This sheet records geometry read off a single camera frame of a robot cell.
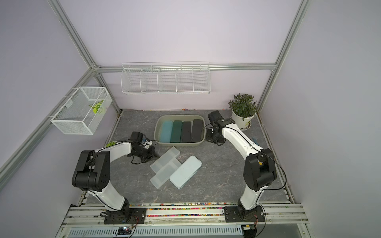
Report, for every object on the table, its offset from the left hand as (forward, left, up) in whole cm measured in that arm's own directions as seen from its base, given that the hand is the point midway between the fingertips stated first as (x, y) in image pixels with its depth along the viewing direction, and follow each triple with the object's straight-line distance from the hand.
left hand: (159, 157), depth 91 cm
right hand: (+5, -32, +10) cm, 34 cm away
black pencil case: (+19, -25, 0) cm, 32 cm away
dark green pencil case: (+20, -11, -1) cm, 23 cm away
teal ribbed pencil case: (+20, -3, -2) cm, 21 cm away
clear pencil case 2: (-11, -3, -2) cm, 11 cm away
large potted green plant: (+21, -56, +17) cm, 62 cm away
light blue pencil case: (-13, -14, -1) cm, 19 cm away
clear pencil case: (-1, -3, -2) cm, 4 cm away
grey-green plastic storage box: (+30, +2, +2) cm, 30 cm away
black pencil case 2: (+19, -17, -2) cm, 26 cm away
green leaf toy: (+20, +31, +27) cm, 45 cm away
